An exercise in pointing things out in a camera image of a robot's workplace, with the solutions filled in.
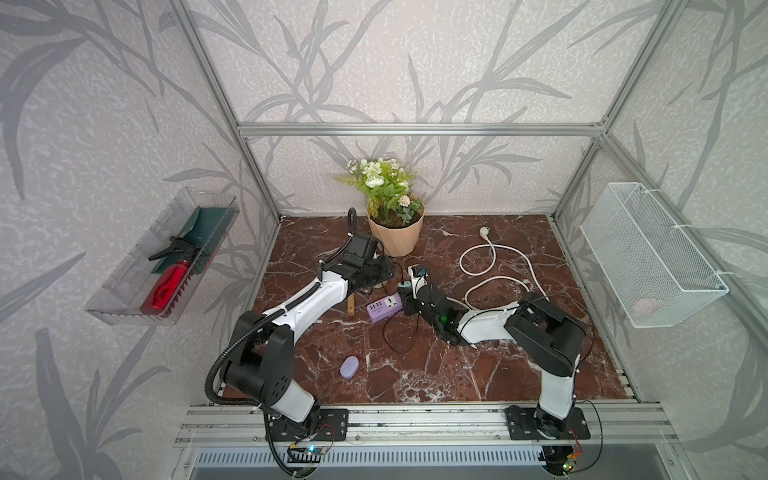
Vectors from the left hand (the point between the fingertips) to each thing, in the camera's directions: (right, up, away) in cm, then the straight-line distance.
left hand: (394, 268), depth 88 cm
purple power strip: (-3, -12, +4) cm, 13 cm away
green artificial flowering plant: (-2, +22, +8) cm, 23 cm away
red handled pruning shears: (-45, -1, -28) cm, 53 cm away
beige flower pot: (+1, +8, +11) cm, 13 cm away
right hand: (+3, -6, +4) cm, 7 cm away
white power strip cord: (+24, -9, +11) cm, 28 cm away
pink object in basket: (+62, -8, -16) cm, 64 cm away
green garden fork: (-14, -12, +6) cm, 19 cm away
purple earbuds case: (-12, -26, -7) cm, 30 cm away
